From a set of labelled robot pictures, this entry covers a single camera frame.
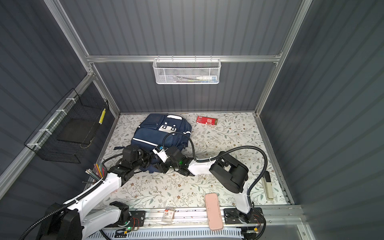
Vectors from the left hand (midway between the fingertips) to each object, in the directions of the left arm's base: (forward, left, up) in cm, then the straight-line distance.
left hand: (157, 150), depth 84 cm
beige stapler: (-21, -59, -7) cm, 63 cm away
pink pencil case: (-31, -29, -11) cm, 44 cm away
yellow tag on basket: (+16, +30, +13) cm, 36 cm away
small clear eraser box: (-31, -7, -11) cm, 33 cm away
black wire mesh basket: (+2, +40, +17) cm, 43 cm away
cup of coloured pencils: (-12, +31, -3) cm, 33 cm away
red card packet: (+32, -33, -12) cm, 48 cm away
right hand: (-5, +1, -5) cm, 7 cm away
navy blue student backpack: (+16, -2, -2) cm, 17 cm away
